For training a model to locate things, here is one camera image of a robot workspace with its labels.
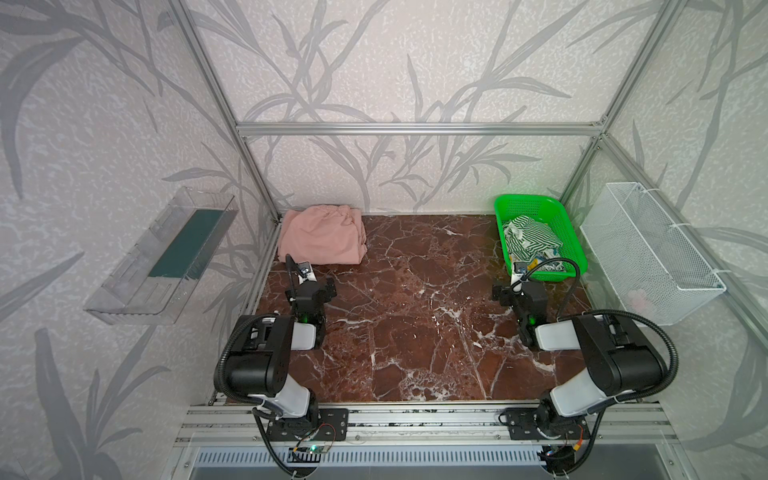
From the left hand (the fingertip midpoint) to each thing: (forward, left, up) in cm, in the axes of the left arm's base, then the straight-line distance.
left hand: (314, 267), depth 93 cm
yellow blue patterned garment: (+5, -78, -6) cm, 78 cm away
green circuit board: (-47, -8, -8) cm, 48 cm away
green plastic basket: (+30, -85, -4) cm, 90 cm away
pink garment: (+16, +1, -3) cm, 16 cm away
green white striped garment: (+15, -73, -3) cm, 74 cm away
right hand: (+1, -63, -1) cm, 63 cm away
